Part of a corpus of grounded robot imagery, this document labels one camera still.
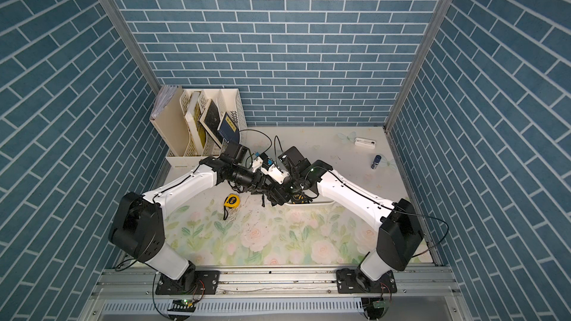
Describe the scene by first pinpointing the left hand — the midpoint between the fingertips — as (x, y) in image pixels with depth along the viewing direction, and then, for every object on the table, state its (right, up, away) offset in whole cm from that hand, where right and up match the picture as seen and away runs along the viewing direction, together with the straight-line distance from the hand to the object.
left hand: (278, 191), depth 77 cm
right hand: (-1, 0, +2) cm, 2 cm away
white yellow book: (-36, +26, +14) cm, 46 cm away
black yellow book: (-32, +27, +22) cm, 47 cm away
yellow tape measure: (-20, -7, +14) cm, 26 cm away
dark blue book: (-26, +24, +28) cm, 45 cm away
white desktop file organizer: (-27, +38, +28) cm, 54 cm away
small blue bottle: (+42, +9, +23) cm, 49 cm away
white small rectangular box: (+41, +17, +35) cm, 57 cm away
